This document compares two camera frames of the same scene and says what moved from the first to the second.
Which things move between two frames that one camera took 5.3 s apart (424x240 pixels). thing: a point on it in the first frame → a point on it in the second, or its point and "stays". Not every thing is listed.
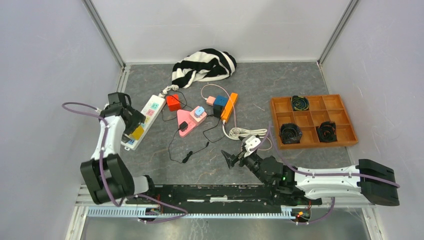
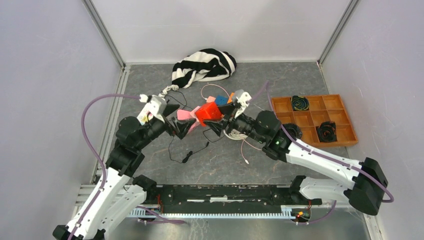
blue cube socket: (220, 100) stays
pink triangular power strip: (187, 120) stays
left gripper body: (136, 119) → (170, 127)
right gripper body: (252, 161) → (242, 123)
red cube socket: (173, 104) → (207, 111)
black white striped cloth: (204, 65) stays
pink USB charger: (210, 100) stays
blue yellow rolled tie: (299, 103) stays
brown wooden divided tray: (307, 121) stays
